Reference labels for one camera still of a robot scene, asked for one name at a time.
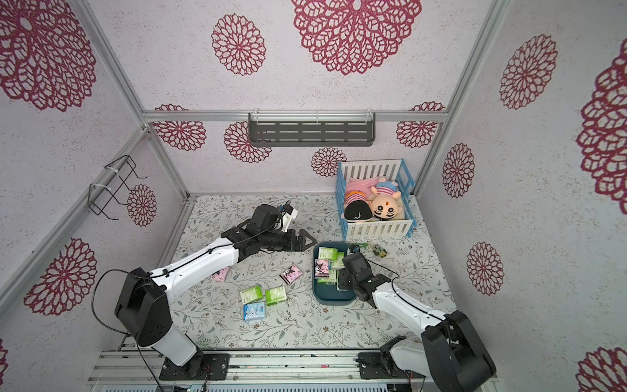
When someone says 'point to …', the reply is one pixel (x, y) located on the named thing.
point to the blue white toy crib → (375, 198)
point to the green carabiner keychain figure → (378, 250)
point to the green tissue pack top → (328, 253)
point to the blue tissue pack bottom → (253, 310)
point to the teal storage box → (328, 295)
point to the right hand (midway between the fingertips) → (350, 277)
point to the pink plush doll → (357, 207)
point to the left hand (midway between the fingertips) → (307, 243)
